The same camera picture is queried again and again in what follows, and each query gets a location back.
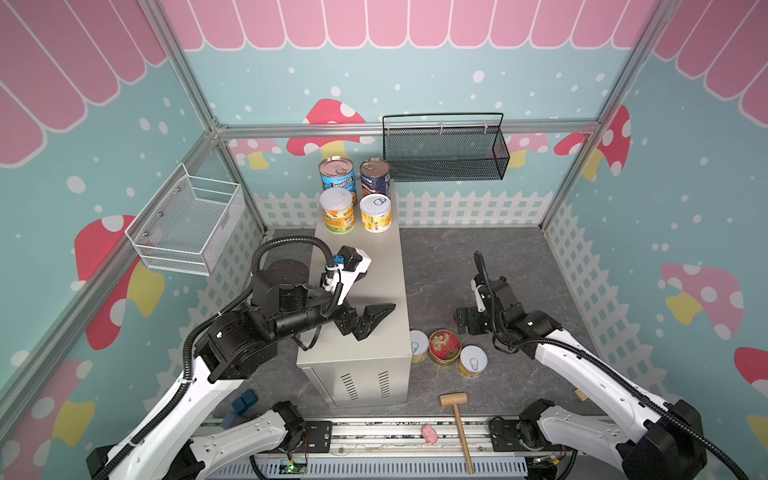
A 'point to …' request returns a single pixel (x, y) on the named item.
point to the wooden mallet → (454, 399)
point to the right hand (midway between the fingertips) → (467, 312)
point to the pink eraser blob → (429, 434)
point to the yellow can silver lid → (473, 361)
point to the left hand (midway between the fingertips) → (375, 296)
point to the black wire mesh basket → (445, 146)
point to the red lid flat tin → (444, 345)
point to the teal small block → (241, 404)
